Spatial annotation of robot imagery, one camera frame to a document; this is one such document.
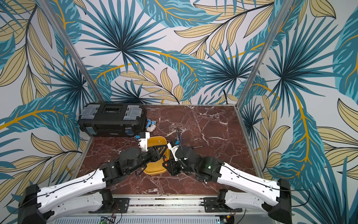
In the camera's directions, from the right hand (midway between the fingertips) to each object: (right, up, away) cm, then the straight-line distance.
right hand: (164, 164), depth 67 cm
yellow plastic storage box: (-7, -8, +18) cm, 21 cm away
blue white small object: (-14, +17, +37) cm, 43 cm away
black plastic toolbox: (-35, +21, +21) cm, 46 cm away
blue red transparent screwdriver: (+7, +12, -6) cm, 15 cm away
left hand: (+1, +7, +2) cm, 7 cm away
